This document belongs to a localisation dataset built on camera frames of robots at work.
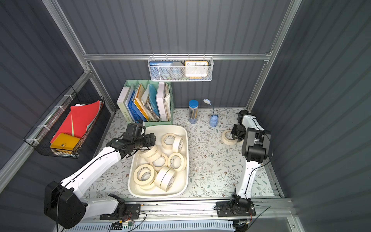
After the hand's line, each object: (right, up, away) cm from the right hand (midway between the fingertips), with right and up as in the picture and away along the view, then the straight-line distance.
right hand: (240, 139), depth 99 cm
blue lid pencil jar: (-33, +23, -3) cm, 40 cm away
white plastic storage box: (-40, -26, -17) cm, 51 cm away
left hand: (-59, +3, -17) cm, 62 cm away
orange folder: (-69, +26, -3) cm, 73 cm away
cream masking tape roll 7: (-62, -20, -15) cm, 67 cm away
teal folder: (-60, +32, -2) cm, 68 cm away
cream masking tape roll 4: (-58, -7, -13) cm, 60 cm away
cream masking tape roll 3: (-42, -1, -12) cm, 44 cm away
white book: (-78, +24, -10) cm, 82 cm away
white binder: (-54, +26, -6) cm, 60 cm away
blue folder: (-72, +19, -3) cm, 75 cm away
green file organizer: (-61, +25, -5) cm, 66 cm away
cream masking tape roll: (-10, -1, -3) cm, 10 cm away
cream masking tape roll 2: (-51, -1, +2) cm, 51 cm away
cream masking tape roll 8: (-48, -17, -25) cm, 57 cm away
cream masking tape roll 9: (-58, -24, -21) cm, 66 cm away
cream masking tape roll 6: (-43, -13, -9) cm, 46 cm away
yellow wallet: (-93, +3, -33) cm, 99 cm away
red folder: (-92, +12, -28) cm, 97 cm away
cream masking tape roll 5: (-54, -14, -9) cm, 56 cm away
